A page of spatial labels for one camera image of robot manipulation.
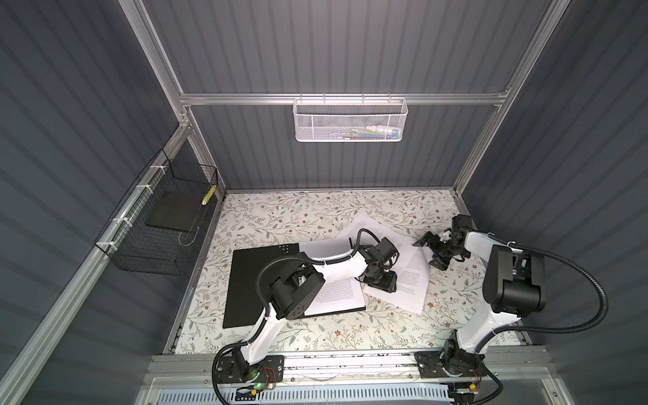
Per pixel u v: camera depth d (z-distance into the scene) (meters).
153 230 0.72
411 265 0.94
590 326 0.42
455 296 0.87
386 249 0.74
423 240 0.89
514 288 0.49
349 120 1.23
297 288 0.56
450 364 0.68
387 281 0.80
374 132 0.92
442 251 0.84
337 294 0.89
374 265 0.69
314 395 0.77
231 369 0.72
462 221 0.80
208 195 0.82
